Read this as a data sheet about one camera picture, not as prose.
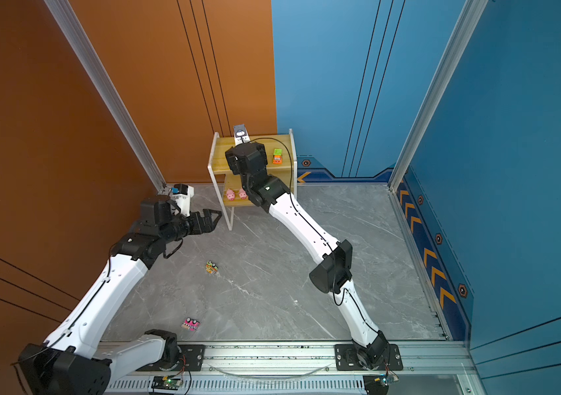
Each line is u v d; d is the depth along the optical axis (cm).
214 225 69
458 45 76
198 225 66
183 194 66
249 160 55
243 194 92
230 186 99
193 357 74
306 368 72
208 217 67
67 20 71
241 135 62
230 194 93
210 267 91
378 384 70
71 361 37
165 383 71
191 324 78
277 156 80
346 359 72
